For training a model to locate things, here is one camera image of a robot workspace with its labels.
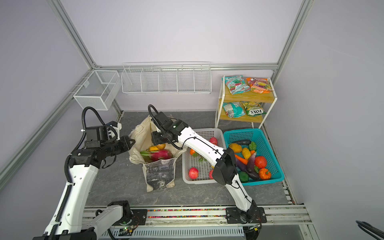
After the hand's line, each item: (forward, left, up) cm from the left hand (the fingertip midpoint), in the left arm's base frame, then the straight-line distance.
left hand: (134, 142), depth 72 cm
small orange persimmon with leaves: (+3, -28, -20) cm, 35 cm away
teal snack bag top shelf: (+29, -55, +10) cm, 63 cm away
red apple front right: (-20, -35, +6) cm, 41 cm away
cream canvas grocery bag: (-12, -11, -11) cm, 20 cm away
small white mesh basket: (+42, +32, +1) cm, 53 cm away
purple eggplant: (-10, -60, -18) cm, 63 cm away
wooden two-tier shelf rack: (+18, -71, +7) cm, 74 cm away
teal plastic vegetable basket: (+3, -72, -21) cm, 75 cm away
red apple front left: (-10, -28, -20) cm, 35 cm away
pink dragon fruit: (+1, -2, -17) cm, 17 cm away
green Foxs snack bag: (+26, -69, -7) cm, 74 cm away
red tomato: (-6, -67, -18) cm, 70 cm away
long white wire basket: (+50, -15, +3) cm, 52 cm away
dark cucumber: (+10, -62, -21) cm, 66 cm away
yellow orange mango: (+7, -4, -18) cm, 20 cm away
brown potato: (0, -12, -5) cm, 13 cm away
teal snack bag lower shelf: (+26, -56, -7) cm, 62 cm away
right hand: (+4, -9, -5) cm, 11 cm away
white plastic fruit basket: (-4, -30, -25) cm, 39 cm away
